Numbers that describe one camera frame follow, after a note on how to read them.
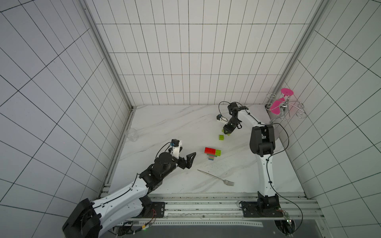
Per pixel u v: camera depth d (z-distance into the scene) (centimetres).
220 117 98
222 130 102
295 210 67
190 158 68
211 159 90
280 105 84
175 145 66
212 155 85
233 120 90
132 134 100
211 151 84
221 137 100
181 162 67
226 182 81
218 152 85
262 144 63
